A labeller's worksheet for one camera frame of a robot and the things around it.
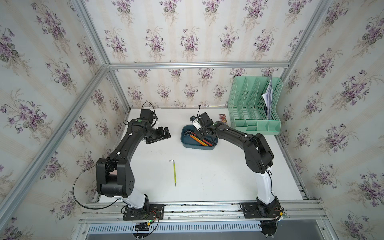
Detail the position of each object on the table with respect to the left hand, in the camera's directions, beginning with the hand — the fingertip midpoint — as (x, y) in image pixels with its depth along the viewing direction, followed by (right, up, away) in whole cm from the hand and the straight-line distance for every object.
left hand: (164, 137), depth 86 cm
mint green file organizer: (+68, +23, +36) cm, 81 cm away
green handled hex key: (+6, -20, +1) cm, 21 cm away
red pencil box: (+39, +11, +26) cm, 49 cm away
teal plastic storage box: (+14, -6, +16) cm, 22 cm away
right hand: (+22, +3, +12) cm, 25 cm away
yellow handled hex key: (+17, -1, +15) cm, 23 cm away
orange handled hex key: (+20, -4, +13) cm, 24 cm away
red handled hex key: (+26, -5, +12) cm, 29 cm away
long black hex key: (+14, +3, +16) cm, 22 cm away
